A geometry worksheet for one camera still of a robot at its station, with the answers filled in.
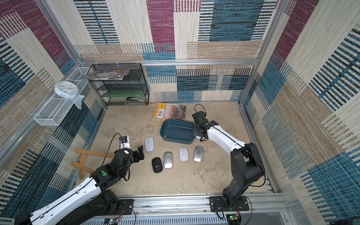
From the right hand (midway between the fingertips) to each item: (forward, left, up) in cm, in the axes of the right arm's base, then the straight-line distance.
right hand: (199, 129), depth 92 cm
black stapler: (+28, +50, 0) cm, 57 cm away
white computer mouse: (-4, +33, -8) cm, 35 cm away
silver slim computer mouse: (-17, +20, -9) cm, 27 cm away
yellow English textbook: (+25, +27, -9) cm, 37 cm away
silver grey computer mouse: (-12, +1, -10) cm, 16 cm away
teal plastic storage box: (+7, +14, -13) cm, 21 cm away
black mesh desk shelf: (+38, +51, +2) cm, 64 cm away
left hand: (-14, +37, +5) cm, 40 cm away
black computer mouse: (-21, +26, -8) cm, 34 cm away
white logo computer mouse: (-14, +10, -8) cm, 19 cm away
